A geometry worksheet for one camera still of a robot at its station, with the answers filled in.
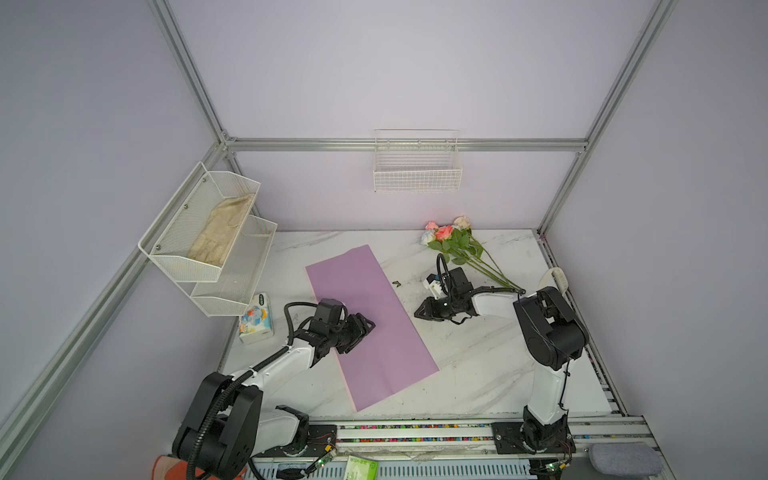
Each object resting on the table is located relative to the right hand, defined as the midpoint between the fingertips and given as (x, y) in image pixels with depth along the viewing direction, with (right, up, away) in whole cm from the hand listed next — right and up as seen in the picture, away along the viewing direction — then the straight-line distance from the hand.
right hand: (417, 314), depth 95 cm
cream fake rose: (+21, +33, +23) cm, 45 cm away
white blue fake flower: (+5, +26, +17) cm, 31 cm away
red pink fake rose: (+11, +28, +18) cm, 35 cm away
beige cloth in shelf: (-55, +23, -18) cm, 62 cm away
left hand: (-15, -4, -9) cm, 18 cm away
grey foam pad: (+47, -29, -26) cm, 61 cm away
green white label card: (-15, -31, -27) cm, 44 cm away
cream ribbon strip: (+52, +11, +13) cm, 54 cm away
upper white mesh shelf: (-63, +24, -15) cm, 69 cm away
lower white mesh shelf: (-58, +7, -5) cm, 58 cm away
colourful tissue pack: (-49, -2, -7) cm, 49 cm away
